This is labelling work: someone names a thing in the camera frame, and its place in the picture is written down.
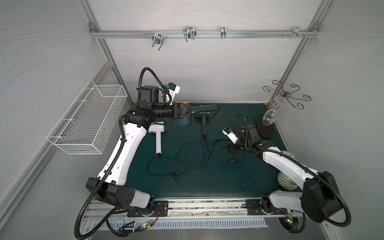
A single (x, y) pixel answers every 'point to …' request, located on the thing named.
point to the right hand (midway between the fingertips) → (227, 140)
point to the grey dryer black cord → (215, 142)
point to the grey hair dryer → (204, 115)
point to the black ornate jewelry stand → (265, 121)
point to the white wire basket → (88, 124)
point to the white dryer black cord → (175, 174)
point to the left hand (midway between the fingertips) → (188, 109)
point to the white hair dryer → (157, 128)
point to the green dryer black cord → (232, 128)
